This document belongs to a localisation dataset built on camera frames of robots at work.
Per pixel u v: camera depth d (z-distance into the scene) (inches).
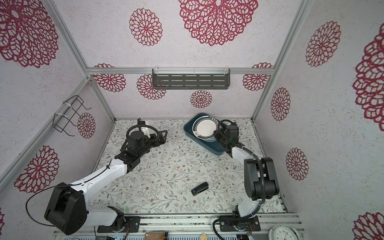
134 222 29.3
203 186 32.2
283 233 27.0
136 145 24.0
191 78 36.2
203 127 39.1
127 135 24.1
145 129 28.6
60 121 28.6
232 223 28.8
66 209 16.2
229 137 28.8
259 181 16.8
